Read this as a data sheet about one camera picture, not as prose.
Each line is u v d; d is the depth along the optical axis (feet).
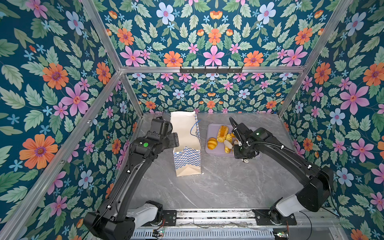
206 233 2.30
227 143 2.89
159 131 1.71
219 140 3.31
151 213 2.01
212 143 3.21
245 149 2.13
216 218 2.46
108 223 1.18
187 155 2.50
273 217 2.14
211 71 3.04
